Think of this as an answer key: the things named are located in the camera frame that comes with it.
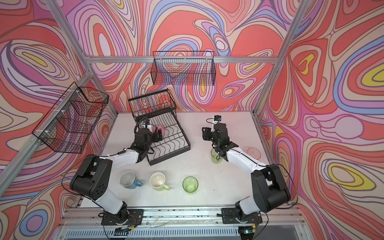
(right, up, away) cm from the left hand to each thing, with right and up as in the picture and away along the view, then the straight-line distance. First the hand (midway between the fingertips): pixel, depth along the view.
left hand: (156, 128), depth 93 cm
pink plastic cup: (+3, 0, -13) cm, 14 cm away
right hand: (+31, -2, -5) cm, 32 cm away
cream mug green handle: (+3, -30, -10) cm, 32 cm away
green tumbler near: (+22, -32, -10) cm, 40 cm away
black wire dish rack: (-6, +17, +29) cm, 34 cm away
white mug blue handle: (-13, -29, -11) cm, 34 cm away
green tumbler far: (+36, -17, -8) cm, 41 cm away
